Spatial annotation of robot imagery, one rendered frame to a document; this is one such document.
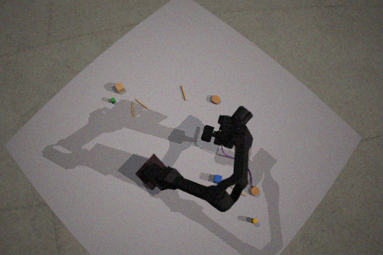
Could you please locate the small wooden block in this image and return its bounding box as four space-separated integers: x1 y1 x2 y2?
115 82 125 93

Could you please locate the blue square block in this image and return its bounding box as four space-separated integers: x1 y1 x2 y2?
213 175 222 184

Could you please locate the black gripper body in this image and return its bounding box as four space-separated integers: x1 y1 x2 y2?
201 125 234 146

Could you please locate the tan round disc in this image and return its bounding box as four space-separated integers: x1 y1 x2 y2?
212 95 221 104

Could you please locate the round wooden button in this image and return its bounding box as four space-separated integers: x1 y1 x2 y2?
250 186 259 196

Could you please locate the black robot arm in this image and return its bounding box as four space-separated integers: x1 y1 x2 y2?
141 106 253 212

